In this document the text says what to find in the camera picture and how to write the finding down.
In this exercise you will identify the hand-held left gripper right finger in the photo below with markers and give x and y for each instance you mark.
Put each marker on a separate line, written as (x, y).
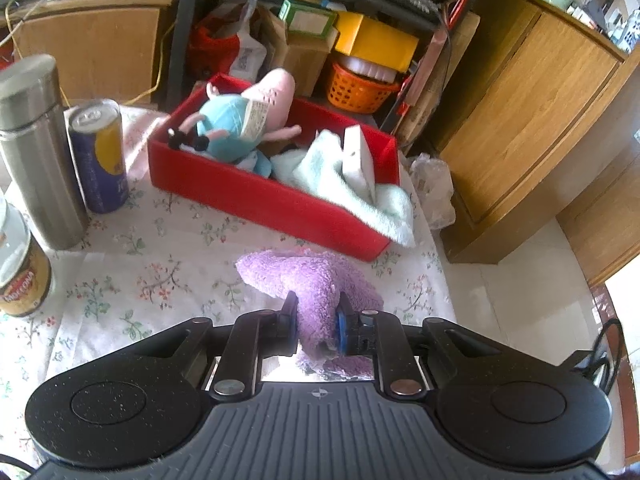
(341, 327)

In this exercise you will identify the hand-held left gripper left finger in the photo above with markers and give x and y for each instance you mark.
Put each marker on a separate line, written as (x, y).
(289, 325)

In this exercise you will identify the purple fluffy towel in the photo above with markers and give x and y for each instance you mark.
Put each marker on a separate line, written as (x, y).
(310, 280)

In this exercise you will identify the red plastic bin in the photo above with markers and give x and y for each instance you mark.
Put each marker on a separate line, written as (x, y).
(280, 210)

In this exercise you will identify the pale green towel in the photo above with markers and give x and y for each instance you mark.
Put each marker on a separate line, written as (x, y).
(320, 165)

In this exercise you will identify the white sponge block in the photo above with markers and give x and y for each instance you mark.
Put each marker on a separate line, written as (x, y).
(357, 160)

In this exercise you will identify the pink pig plush toy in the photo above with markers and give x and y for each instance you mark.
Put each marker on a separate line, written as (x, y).
(225, 120)

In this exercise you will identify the floral tablecloth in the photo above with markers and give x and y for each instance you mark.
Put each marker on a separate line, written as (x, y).
(175, 260)

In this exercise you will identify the clear crumpled plastic bag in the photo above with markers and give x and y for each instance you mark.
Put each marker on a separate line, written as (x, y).
(432, 185)

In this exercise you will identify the orange plastic basket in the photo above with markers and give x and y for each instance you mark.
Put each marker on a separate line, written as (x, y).
(355, 92)

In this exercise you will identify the blue and yellow drink can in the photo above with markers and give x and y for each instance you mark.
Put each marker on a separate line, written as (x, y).
(100, 160)

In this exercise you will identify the brown cardboard box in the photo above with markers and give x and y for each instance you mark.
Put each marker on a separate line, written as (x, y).
(300, 65)

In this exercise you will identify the white plastic container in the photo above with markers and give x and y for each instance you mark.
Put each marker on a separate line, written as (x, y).
(370, 67)

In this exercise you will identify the white bag with blue print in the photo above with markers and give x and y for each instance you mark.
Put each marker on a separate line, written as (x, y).
(247, 57)

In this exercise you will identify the glass coffee jar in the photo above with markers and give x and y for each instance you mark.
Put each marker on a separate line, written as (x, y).
(20, 270)

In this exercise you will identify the yellow cardboard box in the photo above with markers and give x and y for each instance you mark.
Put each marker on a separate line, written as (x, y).
(370, 40)

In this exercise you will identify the red bag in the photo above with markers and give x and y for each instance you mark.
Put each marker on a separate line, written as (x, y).
(210, 45)

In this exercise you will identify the black shelf rack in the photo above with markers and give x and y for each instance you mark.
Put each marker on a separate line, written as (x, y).
(175, 45)

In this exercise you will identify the green cardboard box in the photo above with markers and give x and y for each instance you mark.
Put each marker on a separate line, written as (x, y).
(305, 20)

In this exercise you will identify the stainless steel thermos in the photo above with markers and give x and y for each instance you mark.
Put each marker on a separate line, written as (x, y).
(35, 150)

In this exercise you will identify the wooden television cabinet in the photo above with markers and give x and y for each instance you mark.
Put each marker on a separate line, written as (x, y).
(100, 45)

